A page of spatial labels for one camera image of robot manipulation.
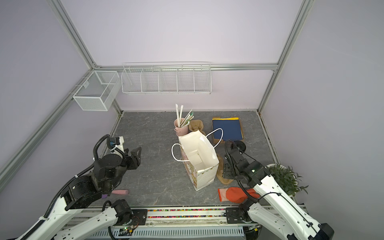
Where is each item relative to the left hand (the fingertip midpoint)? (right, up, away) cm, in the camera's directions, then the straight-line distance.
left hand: (135, 151), depth 66 cm
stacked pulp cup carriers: (+26, +12, +45) cm, 54 cm away
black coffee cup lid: (+52, 0, +20) cm, 56 cm away
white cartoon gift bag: (+29, -9, +28) cm, 41 cm away
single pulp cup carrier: (+39, -11, +7) cm, 41 cm away
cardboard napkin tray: (+37, +4, +2) cm, 37 cm away
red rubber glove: (+48, -26, +14) cm, 56 cm away
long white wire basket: (+7, +43, +34) cm, 55 cm away
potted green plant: (+70, -14, +4) cm, 72 cm away
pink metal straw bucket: (+16, +8, +34) cm, 38 cm away
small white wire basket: (-39, +35, +34) cm, 62 cm away
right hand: (+45, -12, +9) cm, 47 cm away
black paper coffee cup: (+52, 0, +20) cm, 56 cm away
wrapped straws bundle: (+17, +13, +36) cm, 42 cm away
